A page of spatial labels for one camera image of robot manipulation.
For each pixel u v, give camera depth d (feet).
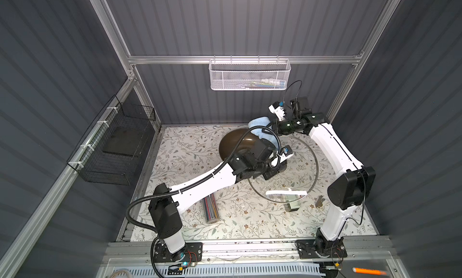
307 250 2.41
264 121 2.59
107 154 2.36
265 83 3.04
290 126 2.28
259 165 1.93
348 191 1.56
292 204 2.70
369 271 2.28
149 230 1.59
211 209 2.64
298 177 3.15
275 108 2.46
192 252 2.38
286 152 2.00
